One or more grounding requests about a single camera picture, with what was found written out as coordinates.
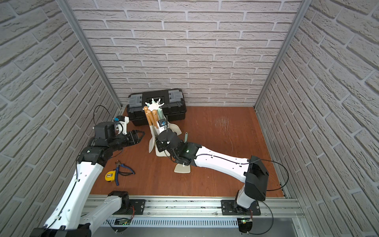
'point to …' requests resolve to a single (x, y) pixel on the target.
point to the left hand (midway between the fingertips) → (143, 131)
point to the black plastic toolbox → (174, 107)
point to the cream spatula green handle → (180, 168)
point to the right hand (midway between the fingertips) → (161, 134)
